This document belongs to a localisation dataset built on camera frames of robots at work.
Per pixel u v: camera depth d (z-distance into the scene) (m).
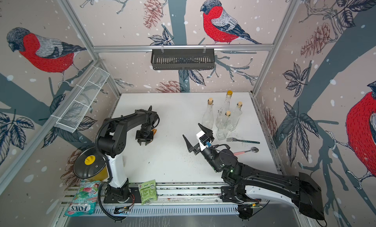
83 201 0.70
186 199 0.73
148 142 0.87
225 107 0.84
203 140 0.51
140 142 0.86
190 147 0.57
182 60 1.07
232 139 0.95
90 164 0.72
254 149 0.90
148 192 0.74
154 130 0.98
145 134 0.81
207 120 0.87
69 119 0.79
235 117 0.89
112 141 0.53
